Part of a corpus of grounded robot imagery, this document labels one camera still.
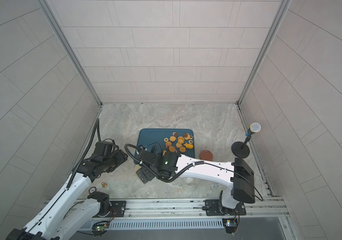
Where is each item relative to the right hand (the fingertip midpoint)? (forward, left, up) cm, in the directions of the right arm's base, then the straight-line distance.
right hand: (147, 170), depth 71 cm
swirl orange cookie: (+22, -17, -11) cm, 30 cm away
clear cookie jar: (-3, -20, -12) cm, 24 cm away
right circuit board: (-22, -37, -15) cm, 46 cm away
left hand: (+10, +12, -4) cm, 17 cm away
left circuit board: (-20, +21, -9) cm, 31 cm away
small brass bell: (-2, +24, -11) cm, 27 cm away
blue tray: (+23, -8, -11) cm, 27 cm away
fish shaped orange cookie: (+18, -22, -12) cm, 31 cm away
